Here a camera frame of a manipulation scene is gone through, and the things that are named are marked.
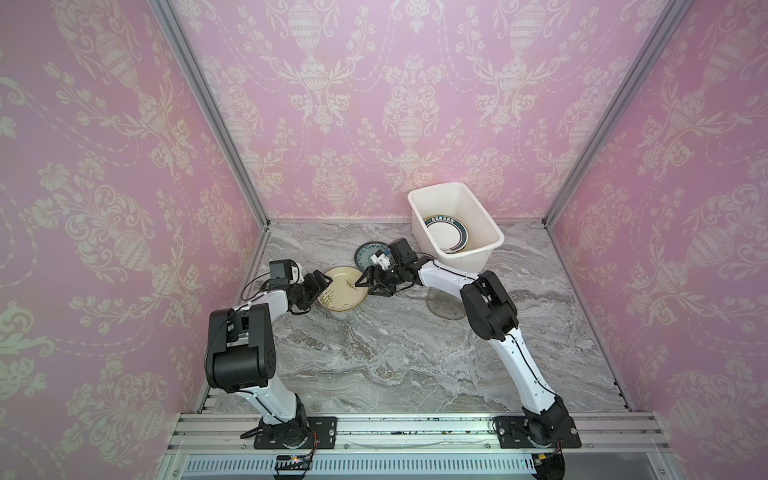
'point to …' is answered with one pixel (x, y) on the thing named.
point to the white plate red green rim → (449, 234)
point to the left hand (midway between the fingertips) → (326, 285)
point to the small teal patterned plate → (366, 250)
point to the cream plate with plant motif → (342, 294)
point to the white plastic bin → (456, 199)
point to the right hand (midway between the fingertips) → (363, 288)
